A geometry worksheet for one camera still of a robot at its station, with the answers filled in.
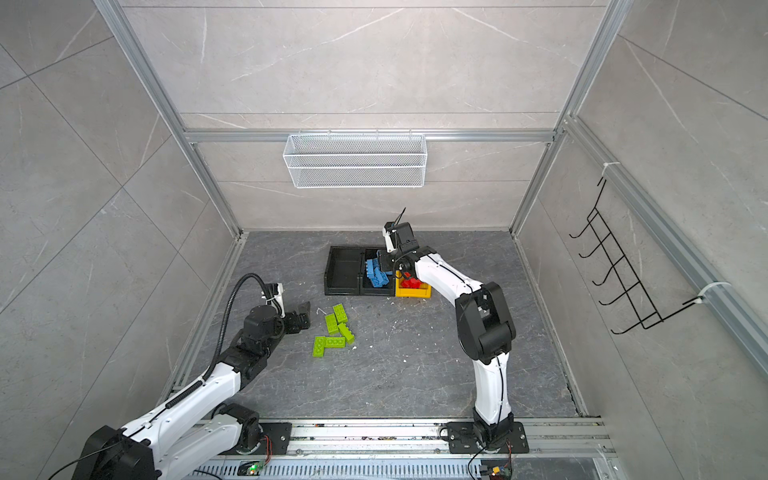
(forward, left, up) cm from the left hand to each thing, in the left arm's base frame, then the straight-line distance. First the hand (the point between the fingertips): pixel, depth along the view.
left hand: (293, 298), depth 85 cm
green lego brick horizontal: (-8, -11, -13) cm, 19 cm away
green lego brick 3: (-10, -6, -12) cm, 17 cm away
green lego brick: (+1, -12, -12) cm, 17 cm away
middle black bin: (+7, -27, +5) cm, 29 cm away
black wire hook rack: (-13, -81, +19) cm, 85 cm away
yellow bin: (+7, -40, -10) cm, 42 cm away
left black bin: (+17, -12, -11) cm, 23 cm away
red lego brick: (+10, -35, -9) cm, 38 cm away
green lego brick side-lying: (-6, -15, -11) cm, 19 cm away
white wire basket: (+44, -18, +17) cm, 51 cm away
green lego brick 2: (-3, -10, -12) cm, 16 cm away
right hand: (+16, -26, -1) cm, 31 cm away
